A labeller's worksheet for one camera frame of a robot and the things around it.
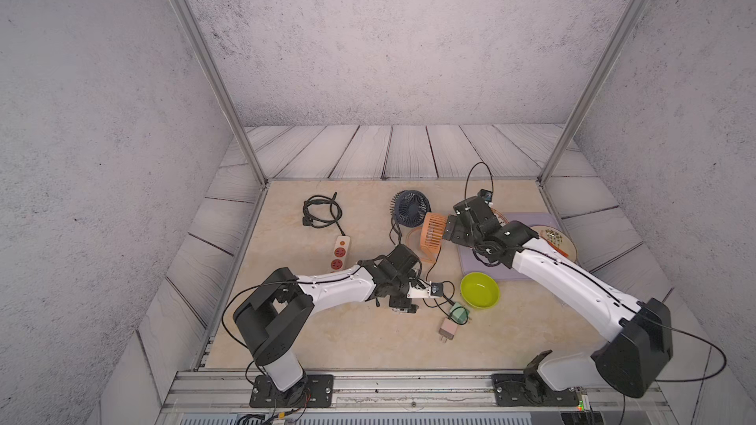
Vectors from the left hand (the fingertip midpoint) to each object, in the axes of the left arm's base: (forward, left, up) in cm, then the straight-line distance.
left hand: (420, 292), depth 86 cm
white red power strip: (+14, +24, -2) cm, 28 cm away
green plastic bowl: (+2, -19, -5) cm, 20 cm away
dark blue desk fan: (+29, +1, +4) cm, 29 cm away
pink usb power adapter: (-10, -6, -2) cm, 12 cm away
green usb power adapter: (-5, -11, -3) cm, 12 cm away
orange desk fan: (+14, -2, +5) cm, 15 cm away
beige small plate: (+19, -49, -3) cm, 52 cm away
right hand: (+11, -11, +16) cm, 22 cm away
